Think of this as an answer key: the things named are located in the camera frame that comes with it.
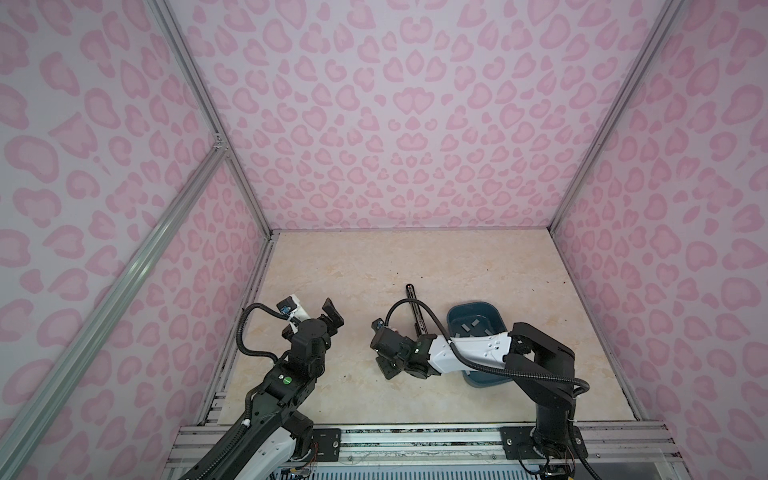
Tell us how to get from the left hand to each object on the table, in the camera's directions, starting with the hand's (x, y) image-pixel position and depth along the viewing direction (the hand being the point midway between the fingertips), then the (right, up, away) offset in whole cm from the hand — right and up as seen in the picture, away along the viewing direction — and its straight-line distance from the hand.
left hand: (319, 303), depth 78 cm
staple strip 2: (+42, -10, +15) cm, 45 cm away
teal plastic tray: (+42, -8, +17) cm, 46 cm away
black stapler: (+27, -6, +17) cm, 32 cm away
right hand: (+17, -17, +8) cm, 25 cm away
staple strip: (+45, -9, +16) cm, 49 cm away
